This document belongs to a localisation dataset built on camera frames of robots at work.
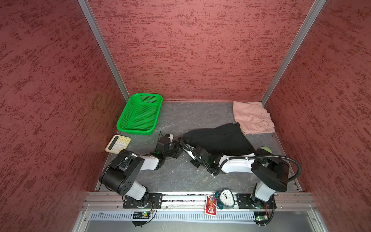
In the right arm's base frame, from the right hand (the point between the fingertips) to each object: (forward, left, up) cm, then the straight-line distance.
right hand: (191, 155), depth 88 cm
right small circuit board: (-32, -34, -4) cm, 47 cm away
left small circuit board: (-29, +26, -3) cm, 39 cm away
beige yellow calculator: (+11, +49, 0) cm, 50 cm away
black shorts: (+12, -24, -2) cm, 27 cm away
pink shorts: (+29, -48, +1) cm, 56 cm away
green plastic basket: (+38, +40, -3) cm, 55 cm away
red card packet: (-26, -9, -1) cm, 28 cm away
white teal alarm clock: (-24, -17, +1) cm, 29 cm away
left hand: (+4, +2, +3) cm, 6 cm away
